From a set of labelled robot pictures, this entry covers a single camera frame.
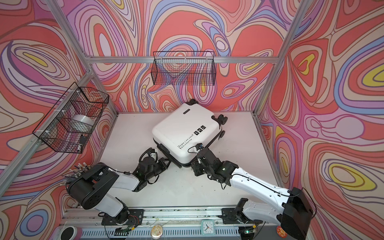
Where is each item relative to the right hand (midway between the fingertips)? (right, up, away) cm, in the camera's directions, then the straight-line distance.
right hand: (195, 168), depth 78 cm
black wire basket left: (-60, +23, -8) cm, 65 cm away
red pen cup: (-60, 0, -4) cm, 60 cm away
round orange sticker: (+40, -28, -9) cm, 50 cm away
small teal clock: (+5, -25, -9) cm, 27 cm away
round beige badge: (-19, -27, -9) cm, 34 cm away
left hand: (-13, +2, +10) cm, 16 cm away
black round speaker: (-56, -25, -13) cm, 63 cm away
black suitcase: (-11, +19, +5) cm, 22 cm away
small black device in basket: (-56, +16, -5) cm, 59 cm away
